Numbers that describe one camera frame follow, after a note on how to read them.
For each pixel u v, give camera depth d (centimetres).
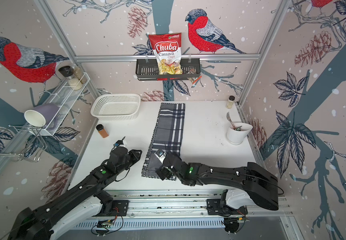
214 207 73
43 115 61
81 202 51
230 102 114
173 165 57
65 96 83
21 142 59
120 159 63
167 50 81
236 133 88
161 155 67
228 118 95
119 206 73
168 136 101
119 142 76
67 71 78
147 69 95
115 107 119
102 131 95
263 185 42
